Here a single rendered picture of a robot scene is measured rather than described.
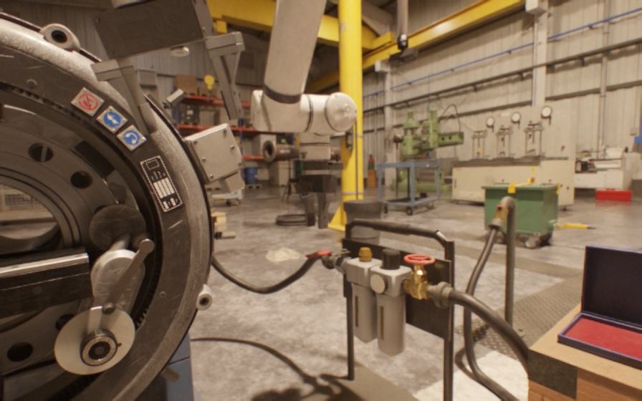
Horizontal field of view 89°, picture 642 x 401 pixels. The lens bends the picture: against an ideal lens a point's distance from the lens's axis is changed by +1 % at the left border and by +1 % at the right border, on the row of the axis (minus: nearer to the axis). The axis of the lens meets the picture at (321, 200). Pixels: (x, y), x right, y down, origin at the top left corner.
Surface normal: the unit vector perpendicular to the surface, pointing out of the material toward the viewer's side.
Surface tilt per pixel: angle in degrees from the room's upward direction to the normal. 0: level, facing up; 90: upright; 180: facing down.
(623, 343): 0
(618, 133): 90
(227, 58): 114
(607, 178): 90
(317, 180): 90
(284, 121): 134
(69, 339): 90
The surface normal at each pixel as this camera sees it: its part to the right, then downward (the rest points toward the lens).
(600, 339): -0.03, -1.00
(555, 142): -0.93, 0.06
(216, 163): 0.62, 0.05
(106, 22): -0.07, 0.48
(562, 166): 0.37, 0.07
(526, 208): -0.74, 0.08
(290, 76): 0.21, 0.74
